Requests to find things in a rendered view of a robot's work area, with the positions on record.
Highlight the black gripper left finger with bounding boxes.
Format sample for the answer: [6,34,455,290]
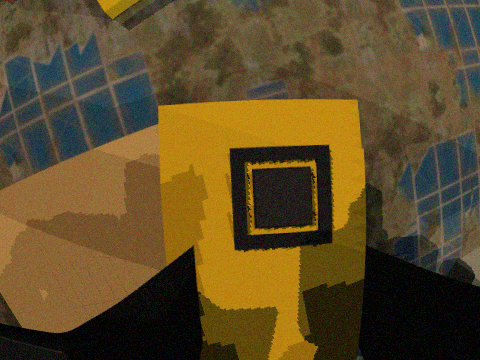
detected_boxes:
[0,245,203,360]

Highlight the tan rectangular panel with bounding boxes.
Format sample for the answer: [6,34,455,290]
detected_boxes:
[0,124,167,333]

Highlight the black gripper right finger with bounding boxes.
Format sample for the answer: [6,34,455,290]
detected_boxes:
[359,245,480,360]

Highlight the yellow rectangular bar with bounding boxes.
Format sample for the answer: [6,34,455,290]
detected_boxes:
[97,0,139,20]

